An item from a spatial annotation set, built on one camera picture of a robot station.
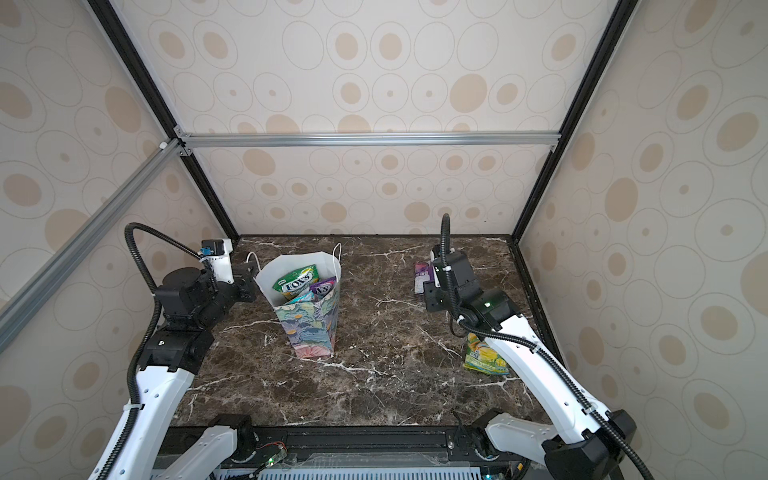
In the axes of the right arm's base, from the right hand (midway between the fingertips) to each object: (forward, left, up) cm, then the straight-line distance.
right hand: (435, 285), depth 75 cm
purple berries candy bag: (+21, 0, -22) cm, 30 cm away
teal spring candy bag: (-2, +32, -1) cm, 32 cm away
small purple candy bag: (+5, +31, -9) cm, 33 cm away
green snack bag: (+6, +38, -7) cm, 39 cm away
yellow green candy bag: (-10, -14, -22) cm, 28 cm away
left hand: (+1, +41, +10) cm, 42 cm away
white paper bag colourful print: (-6, +32, -9) cm, 34 cm away
